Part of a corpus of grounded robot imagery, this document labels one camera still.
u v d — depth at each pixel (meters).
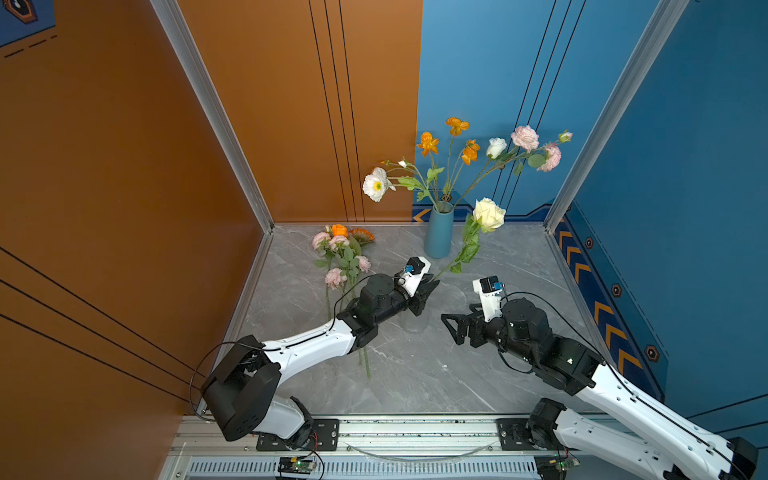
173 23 0.71
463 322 0.60
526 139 0.77
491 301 0.61
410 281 0.66
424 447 0.73
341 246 1.09
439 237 1.00
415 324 0.91
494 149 0.81
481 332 0.61
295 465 0.71
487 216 0.63
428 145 0.87
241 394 0.43
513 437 0.72
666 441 0.41
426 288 0.69
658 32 0.72
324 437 0.74
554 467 0.70
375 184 0.67
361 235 1.09
